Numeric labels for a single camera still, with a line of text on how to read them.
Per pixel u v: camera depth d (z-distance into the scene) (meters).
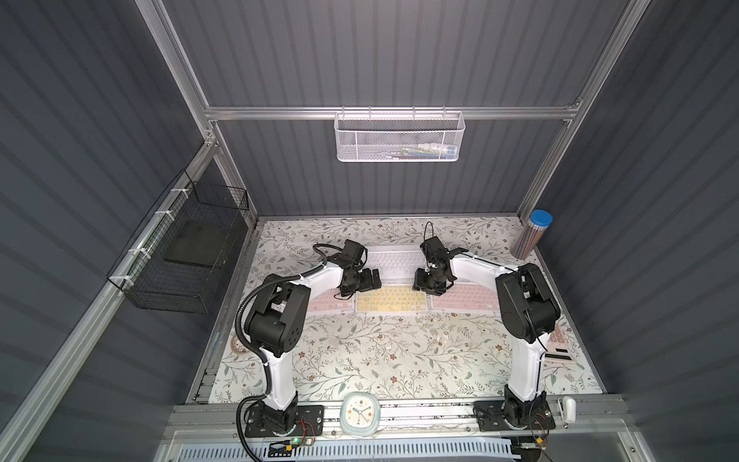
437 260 0.79
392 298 0.96
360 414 0.72
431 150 0.91
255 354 0.51
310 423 0.72
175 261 0.71
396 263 1.03
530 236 0.97
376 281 0.89
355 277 0.84
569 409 0.72
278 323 0.51
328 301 0.96
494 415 0.73
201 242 0.77
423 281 0.89
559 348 0.83
